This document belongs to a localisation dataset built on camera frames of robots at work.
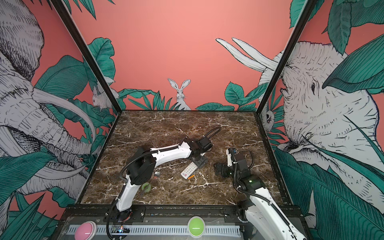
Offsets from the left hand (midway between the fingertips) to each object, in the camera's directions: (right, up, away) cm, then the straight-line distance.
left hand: (199, 157), depth 90 cm
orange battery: (-5, -11, -4) cm, 12 cm away
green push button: (-2, -28, -20) cm, 35 cm away
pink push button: (-53, -29, -22) cm, 65 cm away
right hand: (+11, -1, -10) cm, 15 cm away
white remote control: (-5, -6, -2) cm, 8 cm away
